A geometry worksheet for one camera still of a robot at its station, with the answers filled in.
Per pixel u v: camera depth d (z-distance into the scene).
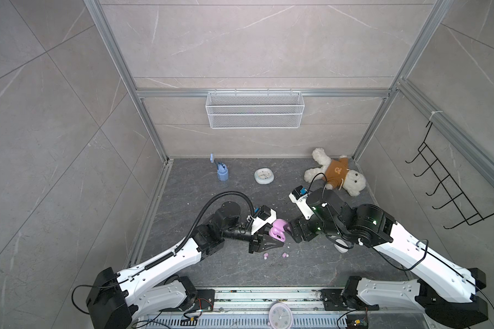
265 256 0.84
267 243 0.58
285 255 0.84
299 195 0.56
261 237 0.57
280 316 0.69
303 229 0.54
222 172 1.06
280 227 0.63
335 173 1.04
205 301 0.73
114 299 0.38
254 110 1.01
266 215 0.54
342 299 0.73
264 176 1.08
